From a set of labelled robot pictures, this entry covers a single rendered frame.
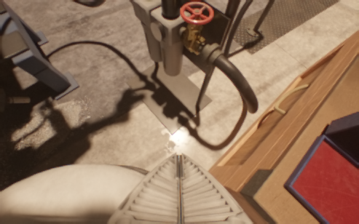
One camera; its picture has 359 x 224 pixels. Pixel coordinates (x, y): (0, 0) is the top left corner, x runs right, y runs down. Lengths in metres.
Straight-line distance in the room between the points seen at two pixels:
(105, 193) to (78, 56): 0.94
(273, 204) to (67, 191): 0.39
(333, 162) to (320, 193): 0.06
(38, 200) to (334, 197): 0.53
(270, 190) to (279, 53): 1.06
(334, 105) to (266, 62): 0.77
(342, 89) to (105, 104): 0.88
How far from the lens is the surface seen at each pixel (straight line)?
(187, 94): 0.78
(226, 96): 0.84
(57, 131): 0.92
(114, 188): 0.37
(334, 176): 0.32
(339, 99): 0.40
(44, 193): 0.44
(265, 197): 0.26
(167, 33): 0.41
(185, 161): 0.17
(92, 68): 1.04
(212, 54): 0.35
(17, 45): 0.93
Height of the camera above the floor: 0.69
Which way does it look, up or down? 68 degrees down
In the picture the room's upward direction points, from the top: 4 degrees clockwise
